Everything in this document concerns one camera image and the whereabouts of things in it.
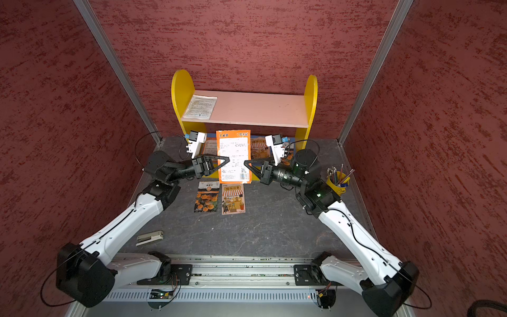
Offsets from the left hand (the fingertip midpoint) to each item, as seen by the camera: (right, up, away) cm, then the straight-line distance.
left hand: (227, 165), depth 61 cm
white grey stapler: (-36, -32, +20) cm, 52 cm away
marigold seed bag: (-16, -18, +35) cm, 42 cm away
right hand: (+5, -1, -1) cm, 5 cm away
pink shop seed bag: (-3, -18, +34) cm, 38 cm away
